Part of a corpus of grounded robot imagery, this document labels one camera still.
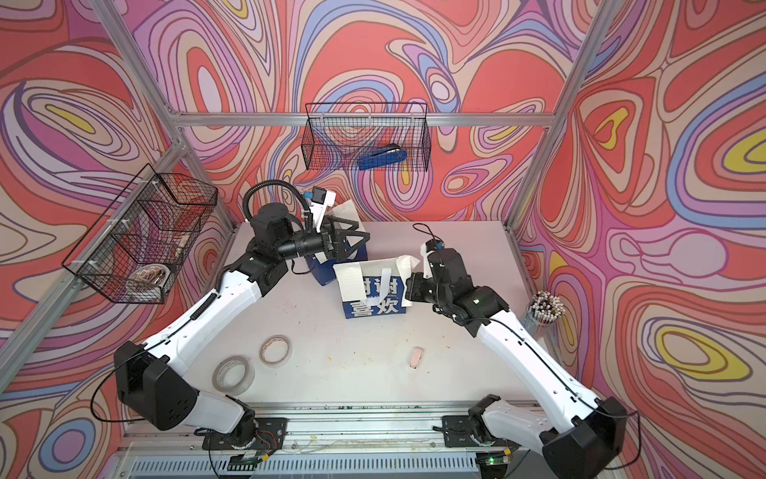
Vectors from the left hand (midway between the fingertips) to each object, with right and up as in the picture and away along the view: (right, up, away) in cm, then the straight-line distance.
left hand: (364, 234), depth 66 cm
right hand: (+11, -14, +9) cm, 19 cm away
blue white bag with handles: (-15, -11, +30) cm, 35 cm away
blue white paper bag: (+2, -14, +18) cm, 23 cm away
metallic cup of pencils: (+45, -20, +9) cm, 50 cm away
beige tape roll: (-28, -34, +22) cm, 49 cm away
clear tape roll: (-38, -39, +16) cm, 57 cm away
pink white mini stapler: (+13, -34, +17) cm, 41 cm away
